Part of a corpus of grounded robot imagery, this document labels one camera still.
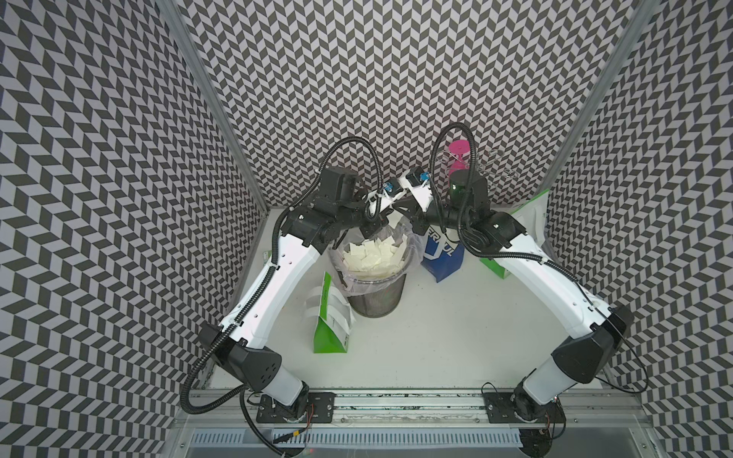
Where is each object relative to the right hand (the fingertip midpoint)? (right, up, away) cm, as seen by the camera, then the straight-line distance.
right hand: (396, 207), depth 69 cm
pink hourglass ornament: (+22, +22, +25) cm, 40 cm away
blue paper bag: (+15, -13, +18) cm, 27 cm away
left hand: (-2, -1, 0) cm, 2 cm away
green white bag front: (-19, -35, +9) cm, 40 cm away
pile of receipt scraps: (-6, -14, +14) cm, 20 cm away
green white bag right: (+44, -2, +20) cm, 48 cm away
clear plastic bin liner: (-9, -19, 0) cm, 21 cm away
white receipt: (-14, -26, +1) cm, 29 cm away
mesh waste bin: (-3, -28, +15) cm, 32 cm away
